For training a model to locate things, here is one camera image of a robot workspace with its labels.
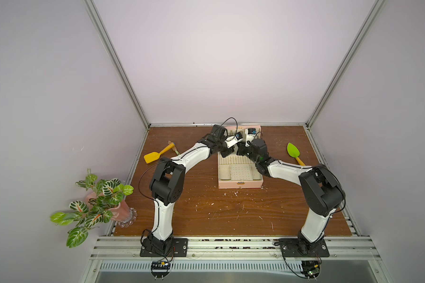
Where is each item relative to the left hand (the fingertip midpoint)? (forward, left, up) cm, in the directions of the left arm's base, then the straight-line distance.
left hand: (234, 144), depth 94 cm
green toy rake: (+6, +37, -11) cm, 39 cm away
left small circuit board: (-54, +32, -17) cm, 66 cm away
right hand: (+2, -4, +4) cm, 6 cm away
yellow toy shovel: (0, +48, -11) cm, 50 cm away
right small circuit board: (-54, -30, -15) cm, 63 cm away
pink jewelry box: (-13, -1, -6) cm, 15 cm away
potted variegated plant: (-36, +52, +8) cm, 63 cm away
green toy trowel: (+5, -38, -13) cm, 41 cm away
